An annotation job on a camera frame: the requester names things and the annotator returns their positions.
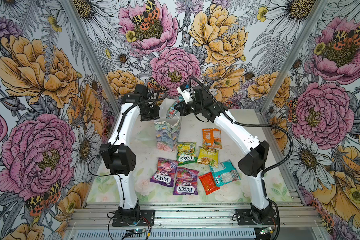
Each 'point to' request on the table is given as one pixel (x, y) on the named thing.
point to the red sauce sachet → (208, 183)
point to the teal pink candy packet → (171, 111)
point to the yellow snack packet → (208, 156)
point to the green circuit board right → (263, 231)
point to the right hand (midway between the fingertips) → (174, 110)
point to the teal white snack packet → (225, 173)
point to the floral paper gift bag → (167, 131)
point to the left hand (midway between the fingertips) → (158, 121)
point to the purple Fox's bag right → (186, 182)
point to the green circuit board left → (137, 230)
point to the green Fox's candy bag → (186, 153)
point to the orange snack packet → (211, 137)
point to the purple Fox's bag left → (165, 173)
